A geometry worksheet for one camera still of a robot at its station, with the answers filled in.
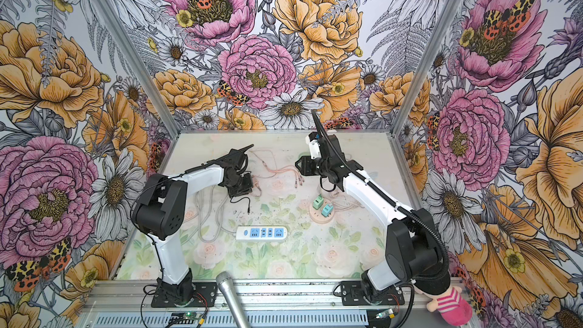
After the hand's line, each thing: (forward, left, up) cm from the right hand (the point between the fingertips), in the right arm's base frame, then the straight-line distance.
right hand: (300, 169), depth 84 cm
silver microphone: (-34, +24, -15) cm, 45 cm away
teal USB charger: (-10, -9, -12) cm, 19 cm away
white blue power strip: (-17, +15, -16) cm, 28 cm away
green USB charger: (-7, -7, -12) cm, 15 cm away
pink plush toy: (-36, -39, -11) cm, 54 cm away
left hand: (0, +21, -17) cm, 27 cm away
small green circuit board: (-41, +38, -19) cm, 59 cm away
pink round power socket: (-11, -6, -16) cm, 20 cm away
